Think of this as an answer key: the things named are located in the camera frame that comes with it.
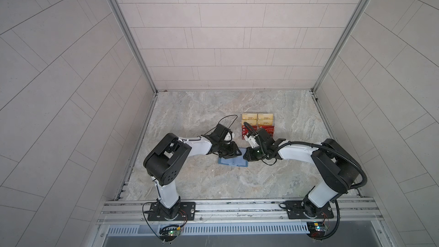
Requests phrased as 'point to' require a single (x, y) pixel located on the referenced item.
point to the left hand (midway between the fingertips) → (243, 153)
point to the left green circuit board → (169, 234)
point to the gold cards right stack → (265, 119)
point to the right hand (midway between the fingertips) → (242, 159)
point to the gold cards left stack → (250, 118)
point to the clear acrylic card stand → (257, 127)
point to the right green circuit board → (316, 229)
